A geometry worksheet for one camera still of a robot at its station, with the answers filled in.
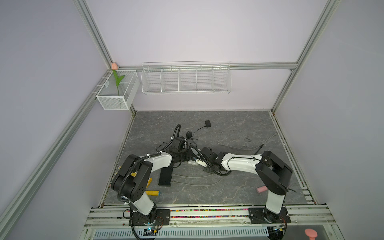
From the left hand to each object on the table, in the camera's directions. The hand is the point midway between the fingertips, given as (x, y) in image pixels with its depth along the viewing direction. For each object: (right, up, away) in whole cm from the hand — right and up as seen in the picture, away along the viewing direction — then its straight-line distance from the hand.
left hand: (192, 156), depth 93 cm
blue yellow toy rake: (-21, -17, -12) cm, 30 cm away
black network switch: (-15, -10, -6) cm, 19 cm away
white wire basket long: (-4, +52, +7) cm, 53 cm away
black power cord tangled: (-1, +11, +12) cm, 16 cm away
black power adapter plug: (-3, +13, +9) cm, 16 cm away
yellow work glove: (-13, +1, -43) cm, 45 cm away
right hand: (+10, -4, -1) cm, 11 cm away
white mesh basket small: (-36, +34, -16) cm, 52 cm away
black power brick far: (+11, +21, +19) cm, 31 cm away
